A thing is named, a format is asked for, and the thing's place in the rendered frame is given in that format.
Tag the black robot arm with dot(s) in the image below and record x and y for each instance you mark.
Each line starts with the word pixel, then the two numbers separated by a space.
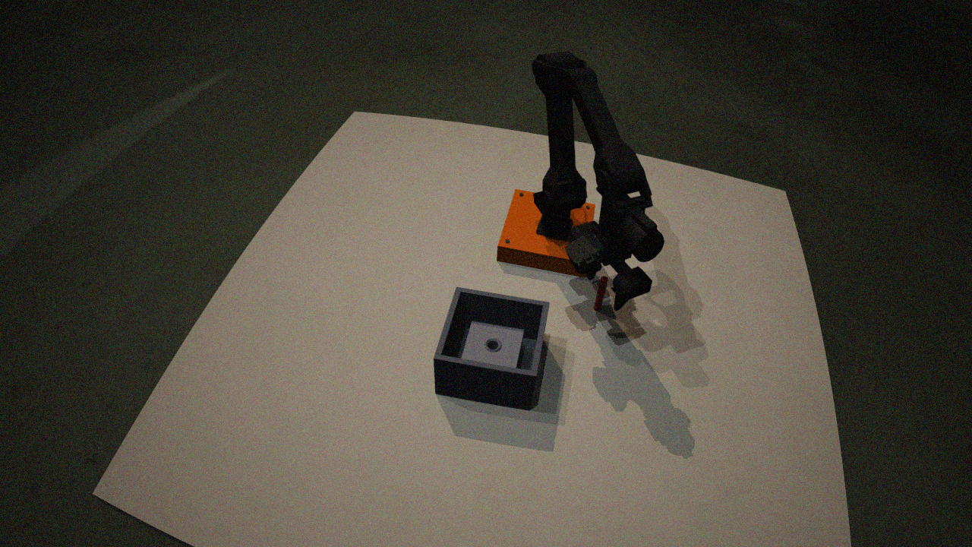
pixel 562 76

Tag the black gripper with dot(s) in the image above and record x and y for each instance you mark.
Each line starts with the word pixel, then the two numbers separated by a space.
pixel 630 282

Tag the dark red peg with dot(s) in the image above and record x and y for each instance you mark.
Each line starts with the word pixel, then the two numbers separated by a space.
pixel 600 294

